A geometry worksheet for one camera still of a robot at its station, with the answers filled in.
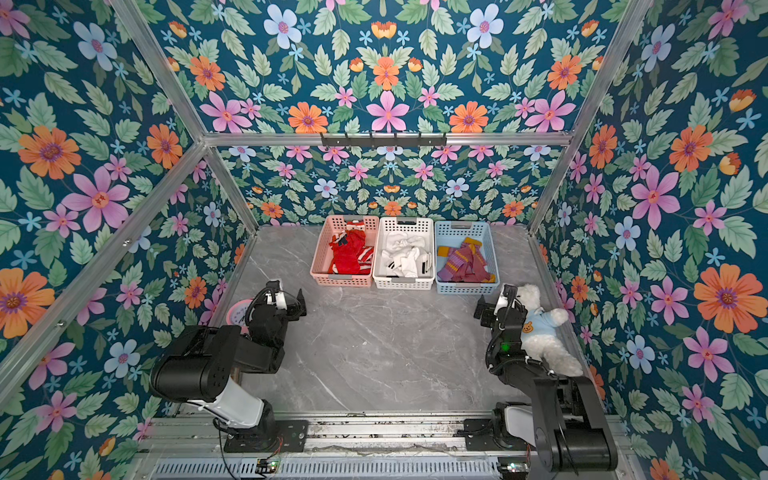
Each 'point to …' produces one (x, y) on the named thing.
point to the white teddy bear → (540, 338)
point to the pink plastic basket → (323, 270)
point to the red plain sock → (346, 249)
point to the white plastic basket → (383, 277)
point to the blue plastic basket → (451, 233)
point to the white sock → (404, 256)
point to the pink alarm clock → (236, 314)
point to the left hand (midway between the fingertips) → (285, 289)
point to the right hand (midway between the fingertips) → (506, 297)
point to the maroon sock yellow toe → (466, 263)
